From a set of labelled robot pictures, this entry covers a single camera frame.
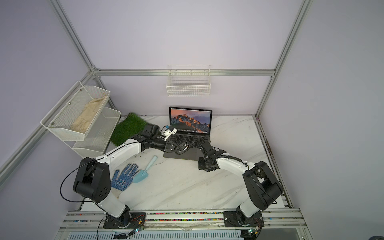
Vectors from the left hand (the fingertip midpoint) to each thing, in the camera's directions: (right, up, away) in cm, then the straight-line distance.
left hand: (179, 150), depth 81 cm
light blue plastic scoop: (-23, -16, +8) cm, 30 cm away
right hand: (+13, -12, +9) cm, 20 cm away
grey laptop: (+7, +14, +23) cm, 28 cm away
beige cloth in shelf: (-50, +15, -6) cm, 52 cm away
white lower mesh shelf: (-53, +7, +12) cm, 55 cm away
